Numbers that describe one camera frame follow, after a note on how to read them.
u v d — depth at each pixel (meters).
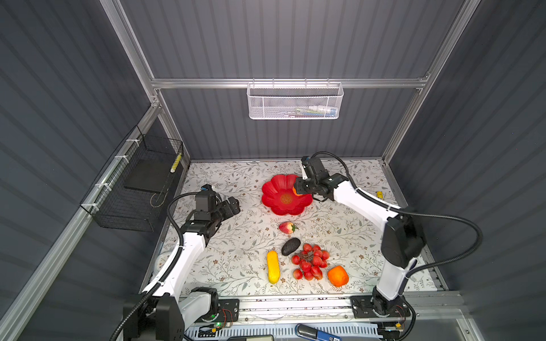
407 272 0.55
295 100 1.24
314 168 0.68
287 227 0.89
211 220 0.63
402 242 0.48
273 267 0.80
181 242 0.52
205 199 0.63
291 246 0.85
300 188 0.80
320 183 0.66
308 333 0.65
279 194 1.06
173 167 0.80
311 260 0.81
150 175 0.79
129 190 0.72
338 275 0.75
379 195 1.04
